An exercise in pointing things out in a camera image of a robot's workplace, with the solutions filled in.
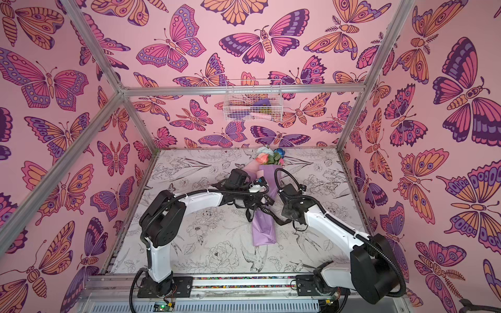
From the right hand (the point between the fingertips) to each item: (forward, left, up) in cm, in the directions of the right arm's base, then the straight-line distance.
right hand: (291, 209), depth 86 cm
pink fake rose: (+31, +12, 0) cm, 33 cm away
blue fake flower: (+38, +2, -2) cm, 38 cm away
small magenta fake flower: (+32, +2, -4) cm, 32 cm away
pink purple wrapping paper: (-9, +12, -2) cm, 16 cm away
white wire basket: (+45, +16, +26) cm, 55 cm away
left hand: (+8, +12, +1) cm, 14 cm away
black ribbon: (+2, +18, -7) cm, 20 cm away
